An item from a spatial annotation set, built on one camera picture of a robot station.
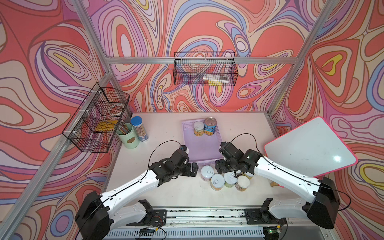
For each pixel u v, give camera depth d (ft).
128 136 2.98
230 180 2.63
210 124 3.25
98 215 1.27
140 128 3.00
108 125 2.35
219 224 2.37
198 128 3.33
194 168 2.31
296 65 2.97
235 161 1.92
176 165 1.98
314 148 2.54
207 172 2.74
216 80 2.98
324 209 1.24
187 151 2.45
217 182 2.63
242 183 2.59
